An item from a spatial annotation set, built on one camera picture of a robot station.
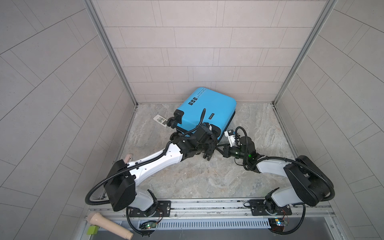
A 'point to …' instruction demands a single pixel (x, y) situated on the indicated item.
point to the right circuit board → (277, 224)
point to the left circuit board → (148, 224)
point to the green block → (92, 229)
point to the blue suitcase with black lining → (206, 106)
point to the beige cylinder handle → (96, 219)
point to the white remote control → (161, 120)
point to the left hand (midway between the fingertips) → (218, 145)
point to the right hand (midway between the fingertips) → (215, 148)
